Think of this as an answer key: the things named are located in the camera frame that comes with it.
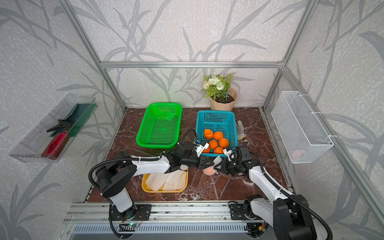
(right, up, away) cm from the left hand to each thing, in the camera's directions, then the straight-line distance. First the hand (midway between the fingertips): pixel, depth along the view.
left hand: (213, 166), depth 78 cm
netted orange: (-1, +15, +21) cm, 26 cm away
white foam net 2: (-23, -11, +1) cm, 26 cm away
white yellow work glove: (+22, +18, +29) cm, 40 cm away
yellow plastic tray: (-35, -12, 0) cm, 37 cm away
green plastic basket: (-36, +20, +30) cm, 51 cm away
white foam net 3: (-18, -10, +2) cm, 21 cm away
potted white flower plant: (+4, +44, +14) cm, 47 cm away
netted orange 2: (-2, -3, +1) cm, 4 cm away
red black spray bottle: (-65, +16, -18) cm, 69 cm away
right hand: (+1, -2, +3) cm, 3 cm away
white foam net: (-30, -8, -1) cm, 31 cm away
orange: (+1, +9, +15) cm, 18 cm away
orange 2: (+4, +6, +11) cm, 13 cm away
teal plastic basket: (+5, +24, +30) cm, 39 cm away
